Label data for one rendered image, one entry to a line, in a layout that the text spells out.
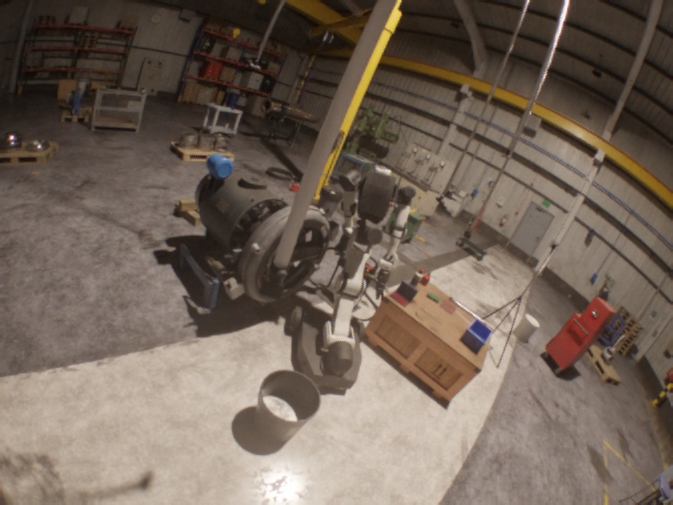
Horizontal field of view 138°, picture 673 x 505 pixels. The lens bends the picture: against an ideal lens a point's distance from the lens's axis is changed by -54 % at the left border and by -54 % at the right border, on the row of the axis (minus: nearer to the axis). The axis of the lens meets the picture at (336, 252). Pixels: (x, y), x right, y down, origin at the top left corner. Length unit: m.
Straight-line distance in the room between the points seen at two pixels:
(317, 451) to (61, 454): 1.43
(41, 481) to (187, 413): 0.98
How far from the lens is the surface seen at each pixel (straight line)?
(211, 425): 1.69
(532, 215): 11.80
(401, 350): 2.40
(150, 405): 1.74
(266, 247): 1.61
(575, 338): 4.51
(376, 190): 1.88
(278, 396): 1.70
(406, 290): 2.38
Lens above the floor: 1.56
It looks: 26 degrees down
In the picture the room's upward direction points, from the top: 24 degrees clockwise
